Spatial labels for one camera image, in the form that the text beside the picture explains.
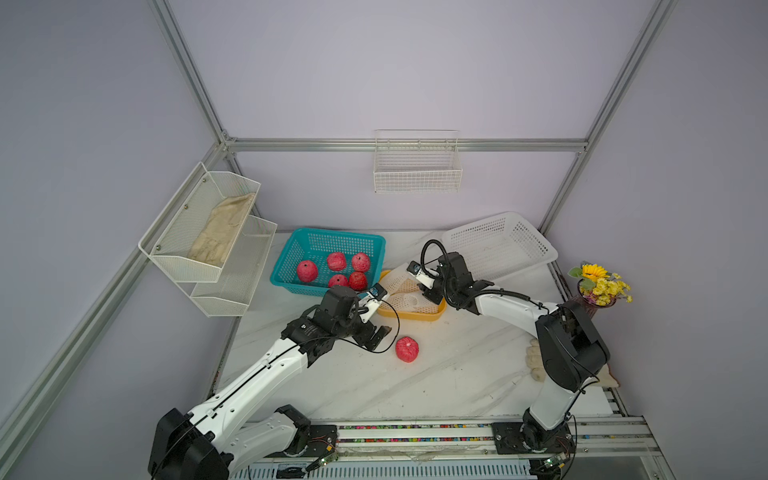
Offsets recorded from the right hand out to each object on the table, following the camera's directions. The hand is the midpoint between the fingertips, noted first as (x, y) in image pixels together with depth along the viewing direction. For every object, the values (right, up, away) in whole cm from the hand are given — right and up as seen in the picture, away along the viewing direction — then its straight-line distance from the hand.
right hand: (427, 280), depth 95 cm
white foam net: (-6, -6, -6) cm, 10 cm away
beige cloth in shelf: (-58, +15, -15) cm, 62 cm away
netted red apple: (-41, +3, +6) cm, 41 cm away
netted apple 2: (-23, -1, +4) cm, 23 cm away
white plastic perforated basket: (+31, +12, +20) cm, 39 cm away
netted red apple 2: (-29, 0, +3) cm, 30 cm away
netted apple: (-23, +6, +9) cm, 25 cm away
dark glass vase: (+41, -6, -18) cm, 45 cm away
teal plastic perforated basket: (-45, +12, +13) cm, 48 cm away
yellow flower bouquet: (+42, 0, -20) cm, 46 cm away
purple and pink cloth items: (+51, -28, -10) cm, 59 cm away
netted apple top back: (-31, +6, +9) cm, 33 cm away
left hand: (-16, -9, -16) cm, 25 cm away
